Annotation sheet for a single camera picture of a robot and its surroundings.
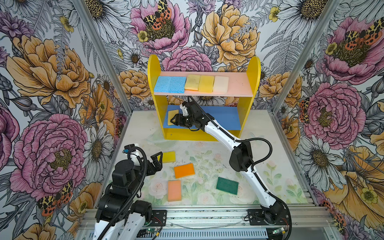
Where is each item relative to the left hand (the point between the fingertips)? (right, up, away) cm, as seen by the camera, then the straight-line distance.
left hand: (155, 160), depth 69 cm
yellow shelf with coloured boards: (+43, +37, +50) cm, 76 cm away
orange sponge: (+12, -11, +21) cm, 26 cm away
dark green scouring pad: (+36, -17, +14) cm, 42 cm away
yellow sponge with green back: (+3, +23, +28) cm, 37 cm away
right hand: (+6, +16, +23) cm, 29 cm away
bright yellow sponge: (+1, -5, +29) cm, 29 cm away
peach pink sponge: (+7, -20, +14) cm, 25 cm away
